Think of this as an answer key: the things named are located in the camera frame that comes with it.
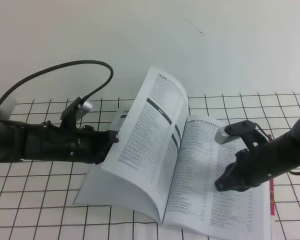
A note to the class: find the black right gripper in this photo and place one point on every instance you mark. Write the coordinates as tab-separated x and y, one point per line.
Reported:
251	168

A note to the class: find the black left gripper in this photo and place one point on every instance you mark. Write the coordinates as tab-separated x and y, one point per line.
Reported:
46	142

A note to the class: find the white exhibition catalogue book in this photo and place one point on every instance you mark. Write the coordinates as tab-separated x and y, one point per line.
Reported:
165	165

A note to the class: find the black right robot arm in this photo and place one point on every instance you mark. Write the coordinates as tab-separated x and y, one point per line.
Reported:
289	148

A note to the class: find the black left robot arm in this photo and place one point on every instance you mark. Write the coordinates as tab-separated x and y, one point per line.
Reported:
20	141

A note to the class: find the white black-grid tablecloth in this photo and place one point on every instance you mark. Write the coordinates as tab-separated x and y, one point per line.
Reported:
36	198

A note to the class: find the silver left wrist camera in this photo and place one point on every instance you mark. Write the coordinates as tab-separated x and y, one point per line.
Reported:
74	112

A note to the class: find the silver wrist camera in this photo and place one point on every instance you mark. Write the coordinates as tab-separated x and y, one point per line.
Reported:
250	132
74	112

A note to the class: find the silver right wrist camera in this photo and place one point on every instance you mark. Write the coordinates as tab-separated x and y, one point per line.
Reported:
250	132

